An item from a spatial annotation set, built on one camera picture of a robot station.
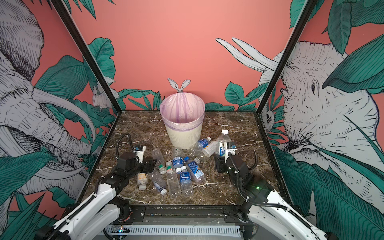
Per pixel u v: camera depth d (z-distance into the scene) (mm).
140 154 744
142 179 801
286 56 864
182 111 1010
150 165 761
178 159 880
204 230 701
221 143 665
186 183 810
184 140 982
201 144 954
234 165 487
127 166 627
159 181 847
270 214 478
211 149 925
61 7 699
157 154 954
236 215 659
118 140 1041
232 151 604
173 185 834
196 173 818
